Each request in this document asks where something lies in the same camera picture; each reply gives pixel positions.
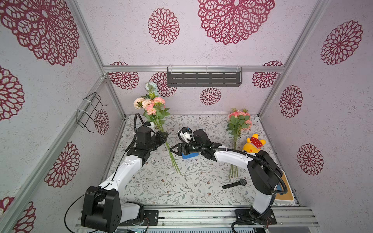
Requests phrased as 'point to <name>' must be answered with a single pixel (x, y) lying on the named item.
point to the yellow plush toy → (253, 144)
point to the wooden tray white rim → (289, 196)
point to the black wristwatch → (242, 182)
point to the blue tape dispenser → (193, 155)
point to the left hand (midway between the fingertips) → (169, 134)
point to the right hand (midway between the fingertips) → (172, 148)
